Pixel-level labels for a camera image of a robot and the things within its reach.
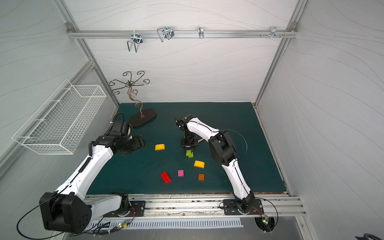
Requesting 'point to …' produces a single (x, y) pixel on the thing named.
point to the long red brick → (166, 177)
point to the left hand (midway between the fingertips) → (140, 144)
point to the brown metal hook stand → (145, 115)
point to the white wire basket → (57, 124)
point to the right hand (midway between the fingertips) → (188, 150)
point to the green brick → (189, 154)
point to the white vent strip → (164, 224)
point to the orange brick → (201, 177)
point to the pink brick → (180, 173)
